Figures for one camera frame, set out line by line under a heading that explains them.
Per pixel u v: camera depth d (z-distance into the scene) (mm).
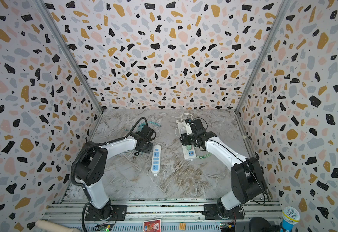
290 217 508
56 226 693
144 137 755
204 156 948
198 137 672
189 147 930
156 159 901
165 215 734
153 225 688
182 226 693
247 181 439
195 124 676
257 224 713
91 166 484
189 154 930
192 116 1170
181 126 1082
